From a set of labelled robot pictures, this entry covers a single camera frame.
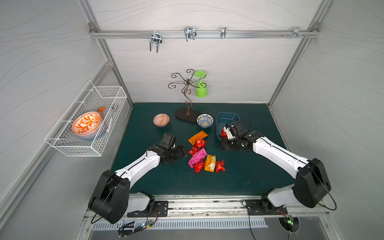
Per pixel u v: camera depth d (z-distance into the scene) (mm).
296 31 765
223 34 781
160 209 735
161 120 1078
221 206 763
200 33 773
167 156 648
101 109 752
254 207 733
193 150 925
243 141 606
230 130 699
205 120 1098
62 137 573
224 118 1170
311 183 423
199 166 858
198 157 875
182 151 781
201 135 1013
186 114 1111
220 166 852
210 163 860
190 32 763
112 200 409
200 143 953
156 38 781
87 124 639
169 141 679
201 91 982
